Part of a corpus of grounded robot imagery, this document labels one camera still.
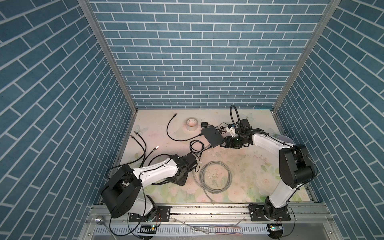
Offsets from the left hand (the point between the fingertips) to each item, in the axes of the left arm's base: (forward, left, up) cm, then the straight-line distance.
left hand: (179, 181), depth 83 cm
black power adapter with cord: (+37, -28, +1) cm, 46 cm away
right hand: (+20, -27, +7) cm, 34 cm away
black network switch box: (+31, -22, +1) cm, 38 cm away
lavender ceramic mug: (+24, -69, +6) cm, 73 cm away
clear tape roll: (+43, -7, 0) cm, 43 cm away
